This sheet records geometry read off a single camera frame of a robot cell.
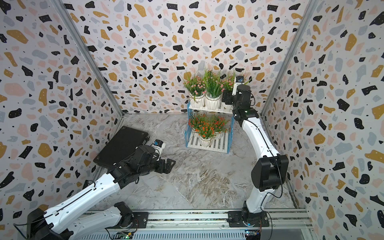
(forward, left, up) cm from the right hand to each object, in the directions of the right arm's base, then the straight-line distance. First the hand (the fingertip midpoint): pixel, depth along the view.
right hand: (231, 89), depth 81 cm
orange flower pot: (-12, +14, -22) cm, 29 cm away
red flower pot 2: (-8, +4, -26) cm, 27 cm away
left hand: (-32, +32, -20) cm, 49 cm away
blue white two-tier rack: (-11, +2, -36) cm, 38 cm away
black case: (-13, +68, -33) cm, 77 cm away
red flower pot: (-5, +21, -20) cm, 29 cm away
